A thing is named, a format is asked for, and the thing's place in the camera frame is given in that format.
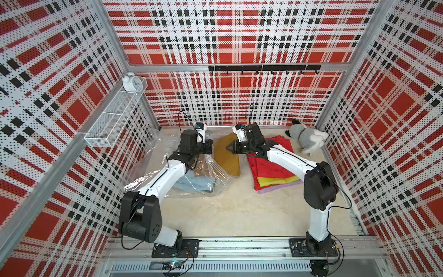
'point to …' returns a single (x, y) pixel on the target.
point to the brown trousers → (228, 160)
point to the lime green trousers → (266, 181)
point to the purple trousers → (273, 188)
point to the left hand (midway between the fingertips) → (215, 140)
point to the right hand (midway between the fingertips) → (230, 146)
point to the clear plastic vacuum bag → (205, 176)
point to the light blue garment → (190, 180)
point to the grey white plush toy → (309, 139)
